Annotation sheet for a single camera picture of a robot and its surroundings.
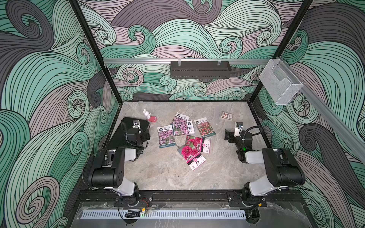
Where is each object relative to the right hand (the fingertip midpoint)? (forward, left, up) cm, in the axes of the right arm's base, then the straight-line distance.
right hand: (232, 129), depth 94 cm
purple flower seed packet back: (+11, +35, -5) cm, 37 cm away
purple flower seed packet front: (-1, +45, -6) cm, 45 cm away
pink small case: (+13, +56, -5) cm, 58 cm away
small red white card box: (+18, -2, -7) cm, 19 cm away
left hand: (+1, +63, +1) cm, 63 cm away
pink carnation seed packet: (-16, +27, -6) cm, 32 cm away
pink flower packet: (-7, +21, -8) cm, 23 cm away
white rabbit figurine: (+15, +60, 0) cm, 62 cm away
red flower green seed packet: (+7, +17, -7) cm, 20 cm away
